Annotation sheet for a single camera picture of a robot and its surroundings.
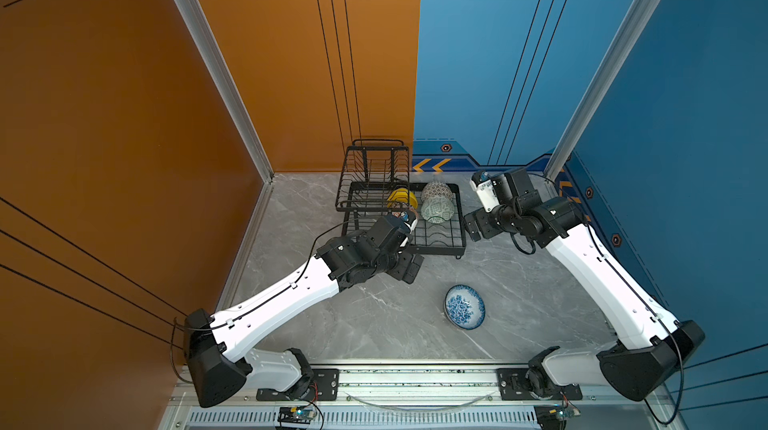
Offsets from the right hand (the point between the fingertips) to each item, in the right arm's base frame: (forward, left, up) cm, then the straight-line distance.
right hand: (479, 214), depth 75 cm
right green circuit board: (-39, -18, -27) cm, 50 cm away
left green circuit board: (-39, +46, -27) cm, 66 cm away
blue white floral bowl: (-15, +2, -23) cm, 28 cm away
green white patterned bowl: (+20, +7, -22) cm, 31 cm away
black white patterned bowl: (+28, +7, -20) cm, 35 cm away
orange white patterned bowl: (-8, +17, +7) cm, 20 cm away
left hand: (-8, +18, -4) cm, 21 cm away
